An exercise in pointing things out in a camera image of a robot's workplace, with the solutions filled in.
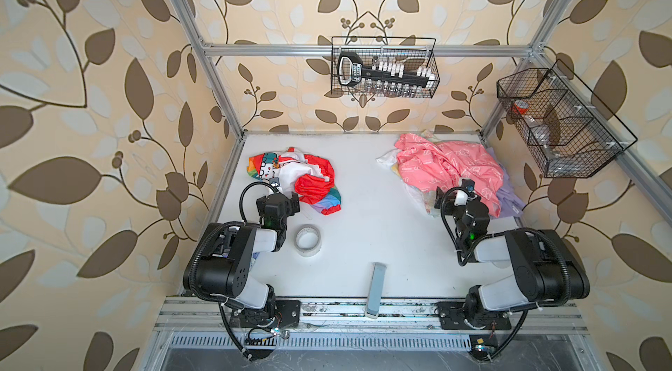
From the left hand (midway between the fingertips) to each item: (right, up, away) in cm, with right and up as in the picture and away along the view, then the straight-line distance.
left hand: (280, 192), depth 94 cm
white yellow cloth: (+42, +12, +15) cm, 46 cm away
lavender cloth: (+86, -5, +3) cm, 86 cm away
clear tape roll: (+11, -16, -5) cm, 20 cm away
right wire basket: (+87, +20, -20) cm, 92 cm away
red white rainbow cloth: (+10, +6, +3) cm, 12 cm away
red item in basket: (+82, +30, -7) cm, 88 cm away
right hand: (+62, +1, -3) cm, 62 cm away
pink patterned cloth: (+57, +10, +6) cm, 58 cm away
